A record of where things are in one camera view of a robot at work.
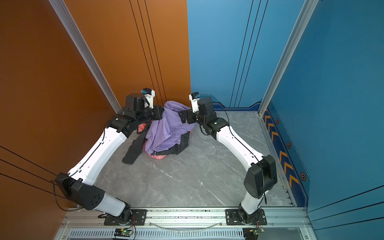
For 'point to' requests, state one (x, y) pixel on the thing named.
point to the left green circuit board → (121, 232)
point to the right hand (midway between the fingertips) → (185, 110)
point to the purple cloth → (166, 132)
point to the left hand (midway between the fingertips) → (164, 107)
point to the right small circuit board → (252, 233)
